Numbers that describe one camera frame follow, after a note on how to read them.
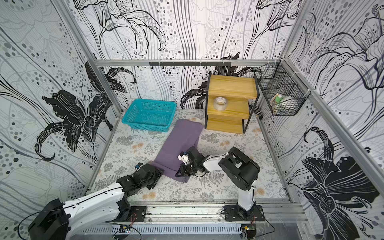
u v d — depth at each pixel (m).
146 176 0.65
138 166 0.78
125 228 0.71
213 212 0.75
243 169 0.50
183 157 0.84
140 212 0.74
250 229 0.70
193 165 0.77
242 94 0.85
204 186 0.82
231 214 0.71
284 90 0.89
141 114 1.18
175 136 1.04
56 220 0.40
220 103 0.99
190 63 0.91
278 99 0.78
